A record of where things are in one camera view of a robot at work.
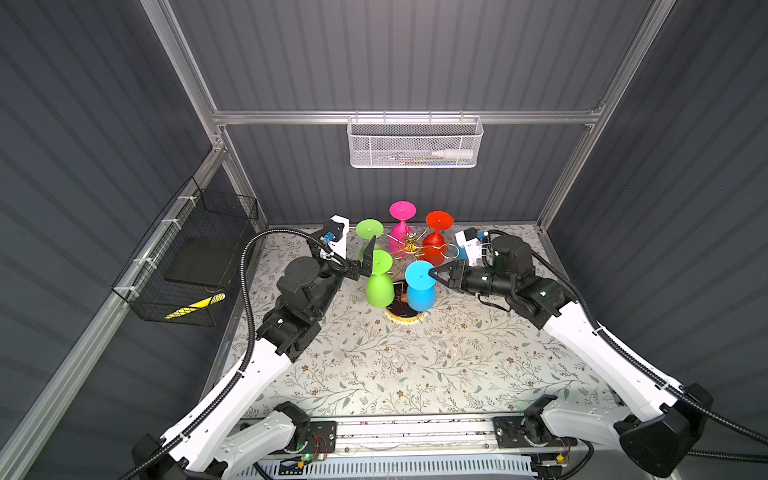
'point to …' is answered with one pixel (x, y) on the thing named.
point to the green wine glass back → (368, 229)
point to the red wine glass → (432, 243)
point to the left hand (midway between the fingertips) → (353, 231)
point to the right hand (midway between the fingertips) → (432, 276)
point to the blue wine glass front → (421, 286)
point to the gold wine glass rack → (412, 246)
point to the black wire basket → (186, 265)
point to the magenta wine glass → (399, 232)
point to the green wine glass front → (380, 290)
